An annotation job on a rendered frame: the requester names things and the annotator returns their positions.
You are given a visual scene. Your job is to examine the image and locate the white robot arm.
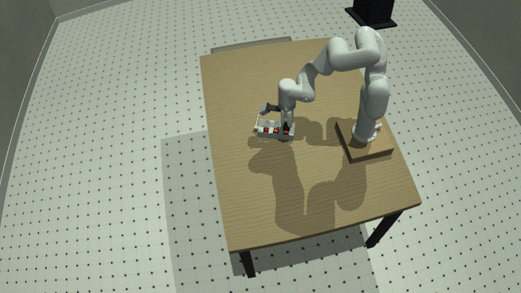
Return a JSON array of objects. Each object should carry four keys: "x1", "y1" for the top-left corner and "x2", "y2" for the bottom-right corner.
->
[{"x1": 259, "y1": 26, "x2": 390, "y2": 143}]

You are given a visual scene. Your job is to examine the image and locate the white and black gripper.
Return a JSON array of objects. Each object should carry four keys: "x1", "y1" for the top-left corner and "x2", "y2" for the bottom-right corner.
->
[{"x1": 280, "y1": 108, "x2": 295, "y2": 131}]

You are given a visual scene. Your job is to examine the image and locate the white power strip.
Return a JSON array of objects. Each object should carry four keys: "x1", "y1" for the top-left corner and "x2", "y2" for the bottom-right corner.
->
[{"x1": 254, "y1": 115, "x2": 295, "y2": 141}]

